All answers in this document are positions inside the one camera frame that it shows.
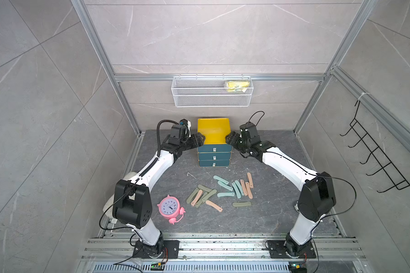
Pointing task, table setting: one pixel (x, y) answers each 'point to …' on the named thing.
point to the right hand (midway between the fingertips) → (229, 139)
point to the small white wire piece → (187, 174)
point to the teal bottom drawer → (214, 163)
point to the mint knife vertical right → (238, 185)
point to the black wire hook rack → (364, 137)
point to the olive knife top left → (204, 188)
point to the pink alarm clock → (169, 207)
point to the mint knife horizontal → (225, 194)
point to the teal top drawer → (214, 148)
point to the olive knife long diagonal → (214, 191)
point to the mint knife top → (220, 179)
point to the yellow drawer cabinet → (214, 129)
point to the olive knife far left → (192, 195)
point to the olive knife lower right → (243, 203)
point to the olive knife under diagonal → (200, 202)
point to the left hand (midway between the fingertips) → (201, 136)
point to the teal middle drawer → (213, 156)
